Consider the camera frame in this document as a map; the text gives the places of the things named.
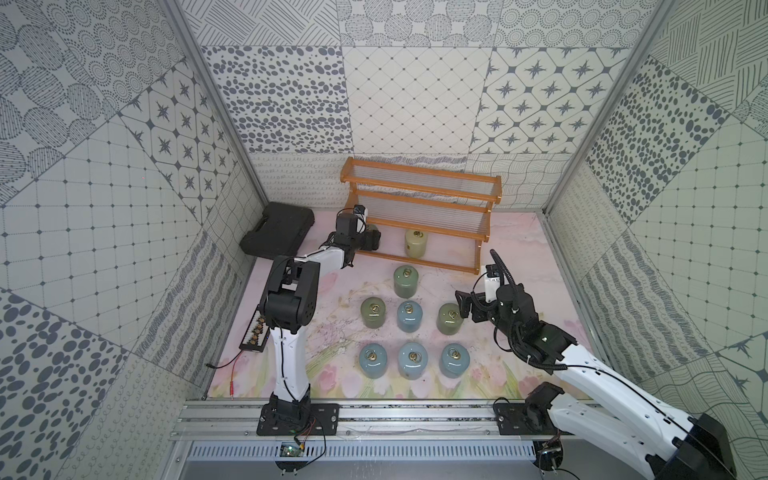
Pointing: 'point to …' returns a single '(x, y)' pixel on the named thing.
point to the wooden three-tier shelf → (428, 216)
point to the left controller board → (291, 451)
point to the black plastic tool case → (280, 232)
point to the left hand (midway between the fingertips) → (381, 232)
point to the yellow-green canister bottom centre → (416, 243)
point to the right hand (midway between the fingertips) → (473, 293)
